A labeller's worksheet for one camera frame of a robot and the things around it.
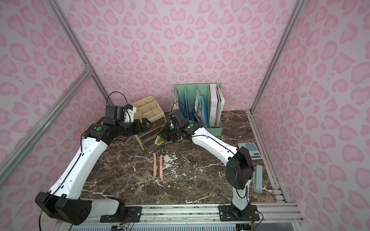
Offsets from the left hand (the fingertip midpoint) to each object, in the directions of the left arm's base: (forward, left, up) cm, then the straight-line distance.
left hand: (146, 124), depth 74 cm
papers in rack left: (+19, -13, -5) cm, 23 cm away
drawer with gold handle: (-3, +1, -18) cm, 18 cm away
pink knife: (-11, -1, -29) cm, 31 cm away
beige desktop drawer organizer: (+16, +4, -5) cm, 17 cm away
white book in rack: (+22, -38, -9) cm, 45 cm away
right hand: (-3, -4, -6) cm, 8 cm away
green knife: (-6, -6, -6) cm, 11 cm away
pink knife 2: (-10, -4, -30) cm, 32 cm away
